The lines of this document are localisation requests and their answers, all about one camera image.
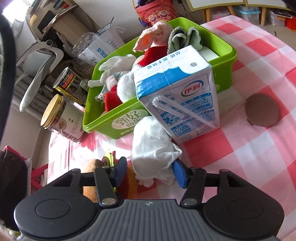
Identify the dark cloth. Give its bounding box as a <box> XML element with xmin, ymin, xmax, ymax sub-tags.
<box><xmin>0</xmin><ymin>150</ymin><xmax>28</xmax><ymax>230</ymax></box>

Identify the low wooden drawer cabinet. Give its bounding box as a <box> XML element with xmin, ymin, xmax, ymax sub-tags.
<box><xmin>245</xmin><ymin>0</ymin><xmax>295</xmax><ymax>26</ymax></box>

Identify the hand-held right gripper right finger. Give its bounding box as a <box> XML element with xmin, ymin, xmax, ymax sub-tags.
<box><xmin>172</xmin><ymin>160</ymin><xmax>255</xmax><ymax>208</ymax></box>

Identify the green plastic bin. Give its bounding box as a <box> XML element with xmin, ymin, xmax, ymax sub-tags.
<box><xmin>83</xmin><ymin>17</ymin><xmax>237</xmax><ymax>139</ymax></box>

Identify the white grey office chair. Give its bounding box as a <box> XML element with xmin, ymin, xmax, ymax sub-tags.
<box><xmin>11</xmin><ymin>39</ymin><xmax>64</xmax><ymax>113</ymax></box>

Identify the wooden desk shelf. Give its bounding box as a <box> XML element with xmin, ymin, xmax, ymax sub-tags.
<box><xmin>25</xmin><ymin>0</ymin><xmax>97</xmax><ymax>47</ymax></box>

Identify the blue white milk carton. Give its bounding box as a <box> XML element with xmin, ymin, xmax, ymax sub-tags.
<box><xmin>134</xmin><ymin>45</ymin><xmax>221</xmax><ymax>145</ymax></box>

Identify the red stool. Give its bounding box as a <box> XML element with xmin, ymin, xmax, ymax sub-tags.
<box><xmin>5</xmin><ymin>145</ymin><xmax>49</xmax><ymax>187</ymax></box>

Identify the pink fuzzy sock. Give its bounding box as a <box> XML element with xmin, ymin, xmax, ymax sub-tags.
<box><xmin>133</xmin><ymin>22</ymin><xmax>172</xmax><ymax>52</ymax></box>

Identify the white snowman plush red scarf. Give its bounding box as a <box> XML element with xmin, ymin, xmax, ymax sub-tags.
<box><xmin>104</xmin><ymin>70</ymin><xmax>139</xmax><ymax>112</ymax></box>

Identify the glass jar gold lid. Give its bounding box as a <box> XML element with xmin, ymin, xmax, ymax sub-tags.
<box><xmin>40</xmin><ymin>94</ymin><xmax>86</xmax><ymax>143</ymax></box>

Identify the white printed shopping bag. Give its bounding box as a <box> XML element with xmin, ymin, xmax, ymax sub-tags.
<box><xmin>74</xmin><ymin>27</ymin><xmax>126</xmax><ymax>70</ymax></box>

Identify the red plush toy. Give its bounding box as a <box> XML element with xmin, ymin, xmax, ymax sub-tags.
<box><xmin>139</xmin><ymin>46</ymin><xmax>168</xmax><ymax>67</ymax></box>

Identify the bunny doll blue dress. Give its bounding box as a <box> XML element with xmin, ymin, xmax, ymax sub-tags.
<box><xmin>89</xmin><ymin>55</ymin><xmax>135</xmax><ymax>93</ymax></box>

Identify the red printed bucket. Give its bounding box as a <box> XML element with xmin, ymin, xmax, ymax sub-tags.
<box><xmin>135</xmin><ymin>0</ymin><xmax>177</xmax><ymax>25</ymax></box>

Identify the white cloth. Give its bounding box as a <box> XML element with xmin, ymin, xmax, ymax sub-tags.
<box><xmin>131</xmin><ymin>116</ymin><xmax>183</xmax><ymax>189</ymax></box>

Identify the green printed can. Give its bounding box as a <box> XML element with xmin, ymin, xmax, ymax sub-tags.
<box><xmin>53</xmin><ymin>67</ymin><xmax>90</xmax><ymax>107</ymax></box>

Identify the clear storage box blue lid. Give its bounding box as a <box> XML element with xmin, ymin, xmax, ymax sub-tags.
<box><xmin>233</xmin><ymin>5</ymin><xmax>262</xmax><ymax>24</ymax></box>

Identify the hamburger plush toy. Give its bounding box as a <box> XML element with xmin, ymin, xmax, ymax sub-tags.
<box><xmin>82</xmin><ymin>150</ymin><xmax>139</xmax><ymax>202</ymax></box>

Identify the pink checkered tablecloth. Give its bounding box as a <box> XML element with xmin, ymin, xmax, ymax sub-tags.
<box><xmin>46</xmin><ymin>15</ymin><xmax>296</xmax><ymax>241</ymax></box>

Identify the red box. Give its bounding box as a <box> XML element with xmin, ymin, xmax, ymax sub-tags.
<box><xmin>285</xmin><ymin>16</ymin><xmax>296</xmax><ymax>29</ymax></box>

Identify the grey terry towel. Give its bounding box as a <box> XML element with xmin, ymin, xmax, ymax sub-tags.
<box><xmin>167</xmin><ymin>27</ymin><xmax>203</xmax><ymax>54</ymax></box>

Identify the brown round coaster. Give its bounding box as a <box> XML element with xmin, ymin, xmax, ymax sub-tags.
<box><xmin>245</xmin><ymin>94</ymin><xmax>279</xmax><ymax>127</ymax></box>

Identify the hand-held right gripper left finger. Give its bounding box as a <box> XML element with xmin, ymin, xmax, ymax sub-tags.
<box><xmin>47</xmin><ymin>157</ymin><xmax>128</xmax><ymax>208</ymax></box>

